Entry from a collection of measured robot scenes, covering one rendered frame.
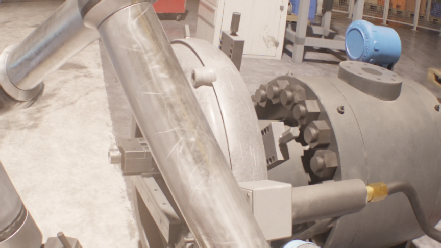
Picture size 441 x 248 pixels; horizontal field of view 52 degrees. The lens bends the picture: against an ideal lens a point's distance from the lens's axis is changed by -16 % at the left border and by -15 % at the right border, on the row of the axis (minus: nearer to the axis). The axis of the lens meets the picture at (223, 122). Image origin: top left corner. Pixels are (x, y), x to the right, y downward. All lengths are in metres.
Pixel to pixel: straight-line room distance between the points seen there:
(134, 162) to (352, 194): 0.64
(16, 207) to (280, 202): 0.54
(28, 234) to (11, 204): 0.04
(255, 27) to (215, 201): 4.59
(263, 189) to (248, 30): 4.30
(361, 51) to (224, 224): 1.17
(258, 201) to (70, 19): 0.48
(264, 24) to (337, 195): 4.27
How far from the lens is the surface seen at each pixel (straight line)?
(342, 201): 1.04
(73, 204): 2.41
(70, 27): 0.96
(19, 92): 1.20
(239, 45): 1.21
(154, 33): 0.68
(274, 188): 0.94
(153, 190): 1.38
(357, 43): 1.76
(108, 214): 2.35
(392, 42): 1.79
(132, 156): 1.42
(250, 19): 5.16
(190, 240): 1.17
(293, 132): 0.98
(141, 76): 0.67
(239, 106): 1.07
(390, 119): 1.42
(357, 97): 1.41
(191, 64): 1.16
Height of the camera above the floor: 1.26
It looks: 21 degrees down
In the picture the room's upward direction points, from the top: 7 degrees clockwise
